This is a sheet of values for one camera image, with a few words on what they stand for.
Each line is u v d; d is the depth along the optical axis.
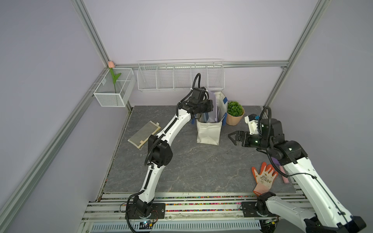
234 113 1.02
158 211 0.74
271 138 0.50
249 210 0.74
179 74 0.98
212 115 0.89
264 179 0.83
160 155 0.58
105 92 0.86
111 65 0.90
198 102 0.69
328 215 0.37
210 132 0.91
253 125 0.62
